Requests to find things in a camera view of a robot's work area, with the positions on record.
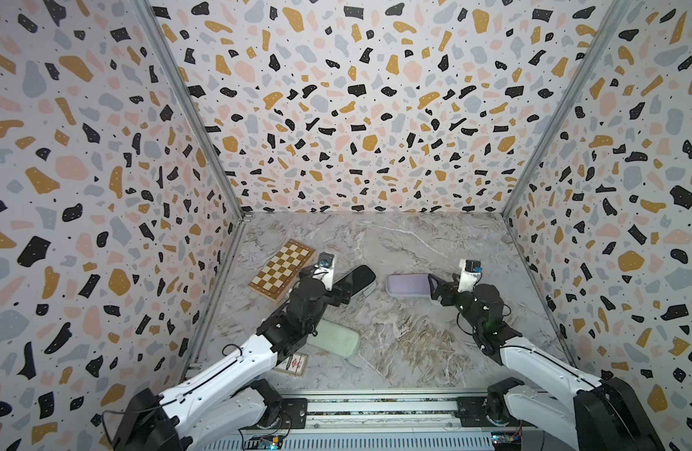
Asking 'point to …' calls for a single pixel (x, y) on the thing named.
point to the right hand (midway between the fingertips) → (444, 275)
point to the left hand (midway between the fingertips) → (337, 268)
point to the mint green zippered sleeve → (335, 338)
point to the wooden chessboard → (282, 270)
